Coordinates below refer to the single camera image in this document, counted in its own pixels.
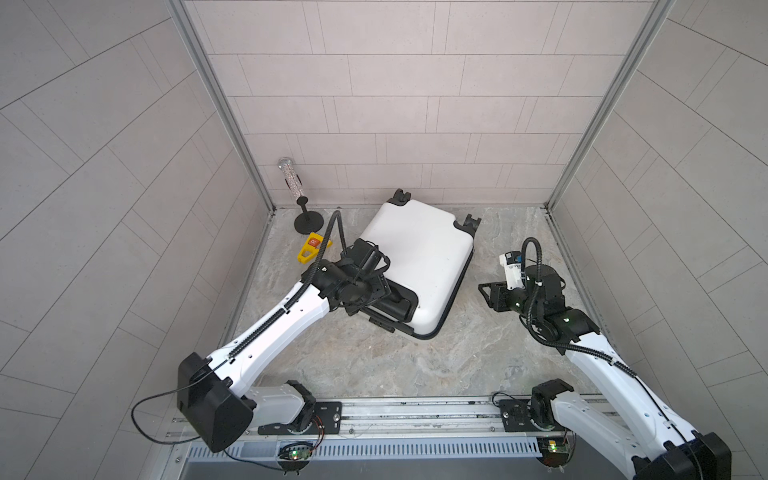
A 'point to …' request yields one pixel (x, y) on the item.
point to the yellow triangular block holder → (308, 251)
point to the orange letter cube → (313, 241)
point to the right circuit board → (554, 450)
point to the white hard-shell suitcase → (430, 254)
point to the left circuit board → (295, 451)
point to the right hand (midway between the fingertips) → (484, 284)
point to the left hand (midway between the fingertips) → (386, 291)
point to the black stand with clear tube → (306, 222)
